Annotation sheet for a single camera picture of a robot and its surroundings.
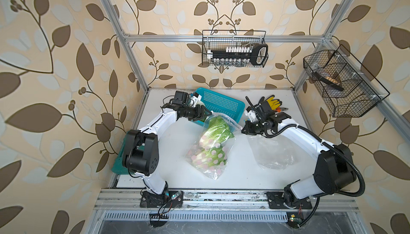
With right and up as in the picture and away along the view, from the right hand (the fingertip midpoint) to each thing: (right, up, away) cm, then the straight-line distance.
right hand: (242, 131), depth 85 cm
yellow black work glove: (+26, +15, +23) cm, 38 cm away
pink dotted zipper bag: (-18, -19, -6) cm, 27 cm away
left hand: (-20, +10, 0) cm, 22 cm away
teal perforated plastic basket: (-11, +15, +23) cm, 29 cm away
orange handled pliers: (+30, +11, +23) cm, 39 cm away
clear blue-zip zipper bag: (+19, -14, +5) cm, 24 cm away
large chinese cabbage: (-16, -8, -7) cm, 19 cm away
